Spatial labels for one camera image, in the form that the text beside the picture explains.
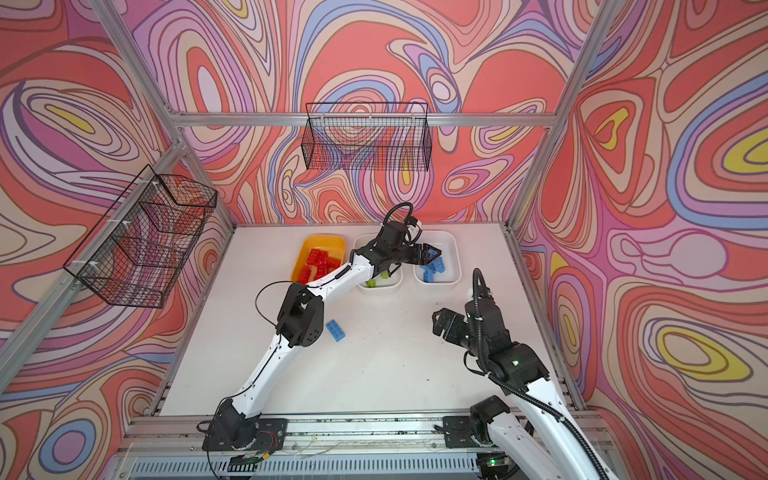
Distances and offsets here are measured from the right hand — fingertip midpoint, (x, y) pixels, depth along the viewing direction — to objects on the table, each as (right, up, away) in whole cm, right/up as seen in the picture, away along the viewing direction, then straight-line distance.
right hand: (449, 327), depth 75 cm
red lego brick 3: (-39, +17, +32) cm, 54 cm away
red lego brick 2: (-42, +17, +32) cm, 55 cm away
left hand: (-1, +20, +20) cm, 28 cm away
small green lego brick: (-21, +9, +24) cm, 33 cm away
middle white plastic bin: (-13, +10, +26) cm, 31 cm away
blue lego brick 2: (-2, +11, +25) cm, 28 cm away
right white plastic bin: (+7, +23, +34) cm, 41 cm away
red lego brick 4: (-35, +15, +29) cm, 48 cm away
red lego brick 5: (-38, +13, +26) cm, 48 cm away
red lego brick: (-44, +12, +27) cm, 53 cm away
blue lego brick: (-2, +19, +16) cm, 25 cm away
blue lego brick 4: (-32, -4, +14) cm, 35 cm away
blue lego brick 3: (+2, +15, +26) cm, 30 cm away
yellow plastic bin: (-35, +22, +32) cm, 52 cm away
